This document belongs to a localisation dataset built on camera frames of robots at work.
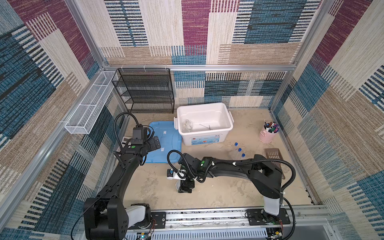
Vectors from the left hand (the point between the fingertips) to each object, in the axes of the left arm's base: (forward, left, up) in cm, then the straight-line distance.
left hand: (150, 140), depth 84 cm
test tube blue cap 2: (-10, -50, 0) cm, 51 cm away
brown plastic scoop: (-1, -75, -15) cm, 77 cm away
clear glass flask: (+19, -20, -11) cm, 30 cm away
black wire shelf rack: (+43, +10, +1) cm, 44 cm away
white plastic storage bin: (+25, -32, -15) cm, 43 cm away
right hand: (-19, -18, -12) cm, 29 cm away
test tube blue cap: (-7, -49, 0) cm, 49 cm away
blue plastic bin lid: (+11, -9, -14) cm, 20 cm away
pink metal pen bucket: (+7, -71, -5) cm, 71 cm away
